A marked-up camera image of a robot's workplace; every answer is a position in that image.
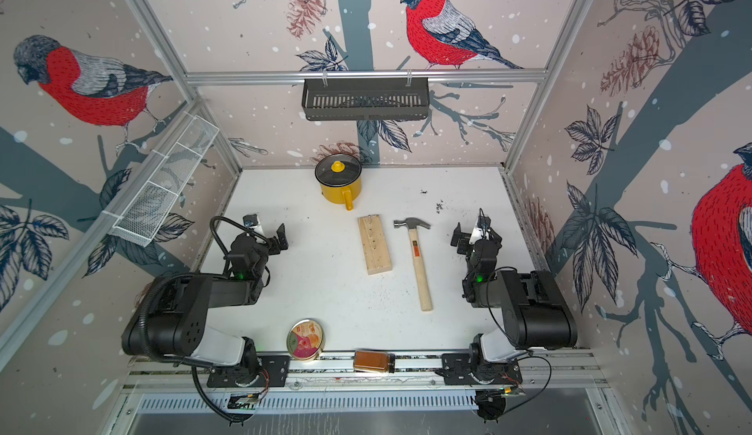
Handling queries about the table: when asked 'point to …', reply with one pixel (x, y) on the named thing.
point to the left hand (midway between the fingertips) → (272, 220)
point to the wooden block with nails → (374, 245)
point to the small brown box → (374, 361)
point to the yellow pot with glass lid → (340, 178)
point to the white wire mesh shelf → (142, 216)
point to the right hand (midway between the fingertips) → (476, 223)
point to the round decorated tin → (305, 340)
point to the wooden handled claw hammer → (412, 224)
